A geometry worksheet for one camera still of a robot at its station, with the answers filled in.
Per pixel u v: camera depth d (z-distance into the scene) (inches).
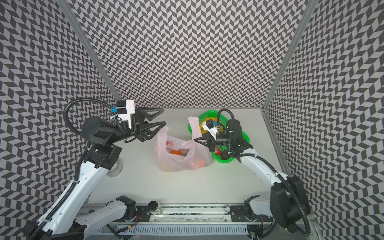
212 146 25.6
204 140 27.1
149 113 20.5
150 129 19.0
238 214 28.6
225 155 35.2
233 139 23.9
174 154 28.4
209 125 24.4
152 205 26.8
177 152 35.0
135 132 17.3
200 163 31.1
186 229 27.3
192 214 29.5
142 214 28.5
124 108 15.7
